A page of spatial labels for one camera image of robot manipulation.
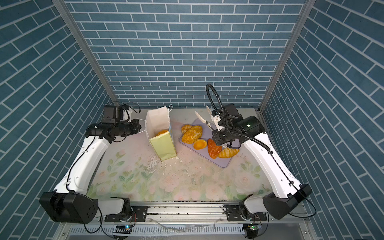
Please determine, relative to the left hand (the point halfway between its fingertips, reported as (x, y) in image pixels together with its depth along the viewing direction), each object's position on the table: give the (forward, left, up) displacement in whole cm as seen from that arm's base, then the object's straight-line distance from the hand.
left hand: (142, 125), depth 77 cm
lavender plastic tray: (+11, -37, -24) cm, 46 cm away
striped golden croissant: (-6, -48, -20) cm, 52 cm away
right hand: (-9, -37, +4) cm, 38 cm away
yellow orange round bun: (+1, -31, -22) cm, 38 cm away
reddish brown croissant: (-3, -40, -22) cm, 46 cm away
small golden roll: (+14, -21, -20) cm, 32 cm away
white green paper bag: (+11, -5, -8) cm, 14 cm away
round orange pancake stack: (+11, -5, -22) cm, 25 cm away
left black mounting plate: (-37, +1, -25) cm, 44 cm away
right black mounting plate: (-38, -47, -24) cm, 65 cm away
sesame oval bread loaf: (+6, -26, -18) cm, 32 cm away
